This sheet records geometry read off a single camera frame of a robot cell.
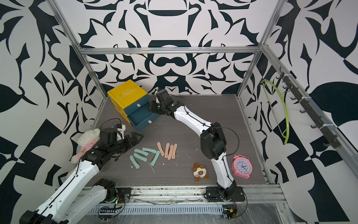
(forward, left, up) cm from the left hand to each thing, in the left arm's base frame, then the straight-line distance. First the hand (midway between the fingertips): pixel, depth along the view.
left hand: (138, 137), depth 79 cm
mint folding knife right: (-7, -8, -15) cm, 18 cm away
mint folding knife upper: (-3, +1, -15) cm, 15 cm away
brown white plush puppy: (-17, -34, -12) cm, 40 cm away
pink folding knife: (+1, -16, -14) cm, 21 cm away
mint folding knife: (-5, +2, -15) cm, 16 cm away
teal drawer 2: (+16, 0, -4) cm, 16 cm away
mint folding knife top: (-2, -4, -14) cm, 15 cm away
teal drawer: (+22, +1, +5) cm, 22 cm away
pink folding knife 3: (-3, -20, -14) cm, 25 cm away
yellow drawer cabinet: (+30, +12, +5) cm, 32 cm away
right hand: (+18, -5, +6) cm, 20 cm away
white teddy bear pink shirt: (+2, +32, -6) cm, 33 cm away
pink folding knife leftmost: (-1, -11, -14) cm, 18 cm away
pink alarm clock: (-15, -59, -12) cm, 62 cm away
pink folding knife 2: (-6, -17, -14) cm, 23 cm away
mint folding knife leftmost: (-9, +4, -15) cm, 18 cm away
